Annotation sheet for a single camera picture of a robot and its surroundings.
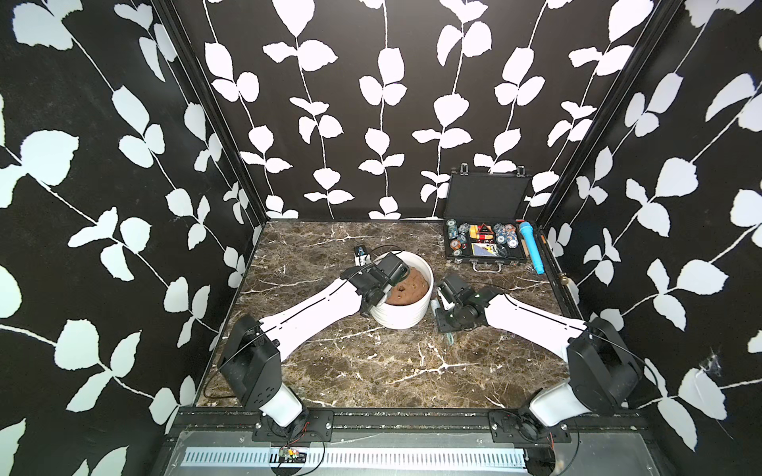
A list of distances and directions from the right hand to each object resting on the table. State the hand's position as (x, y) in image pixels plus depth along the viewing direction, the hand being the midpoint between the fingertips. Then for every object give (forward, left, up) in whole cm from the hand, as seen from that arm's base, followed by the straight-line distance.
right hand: (437, 318), depth 88 cm
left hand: (+6, +18, +11) cm, 22 cm away
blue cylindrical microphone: (+40, -40, -2) cm, 56 cm away
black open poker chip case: (+44, -22, +3) cm, 49 cm away
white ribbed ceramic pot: (-1, +9, +4) cm, 10 cm away
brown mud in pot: (+7, +8, +6) cm, 12 cm away
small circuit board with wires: (-34, +39, -5) cm, 52 cm away
